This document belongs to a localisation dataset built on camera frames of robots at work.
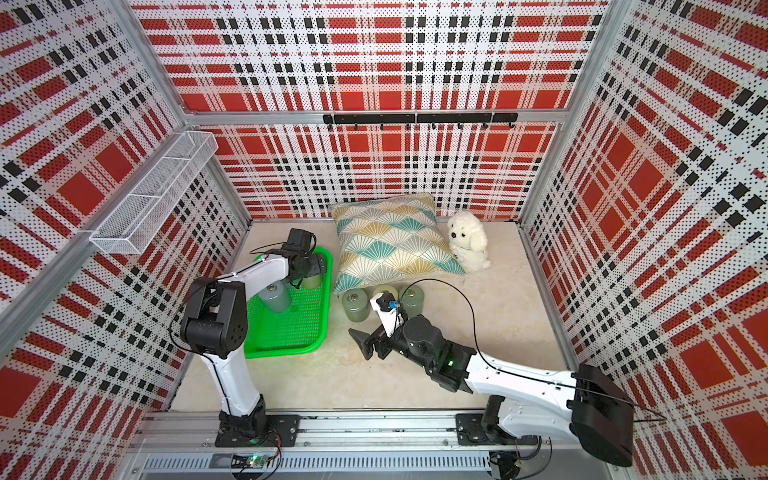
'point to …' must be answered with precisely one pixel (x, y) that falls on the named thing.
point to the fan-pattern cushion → (388, 240)
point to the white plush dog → (468, 241)
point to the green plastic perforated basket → (300, 329)
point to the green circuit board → (257, 461)
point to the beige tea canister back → (312, 282)
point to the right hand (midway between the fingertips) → (369, 319)
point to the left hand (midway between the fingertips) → (315, 267)
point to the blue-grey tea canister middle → (277, 296)
